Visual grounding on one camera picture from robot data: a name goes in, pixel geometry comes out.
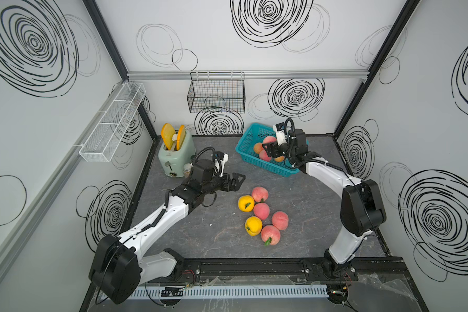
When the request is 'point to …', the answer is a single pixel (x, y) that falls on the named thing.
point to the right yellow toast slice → (181, 136)
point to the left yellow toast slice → (168, 133)
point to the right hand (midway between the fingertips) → (271, 142)
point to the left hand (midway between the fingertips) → (237, 176)
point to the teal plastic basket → (257, 133)
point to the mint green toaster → (173, 162)
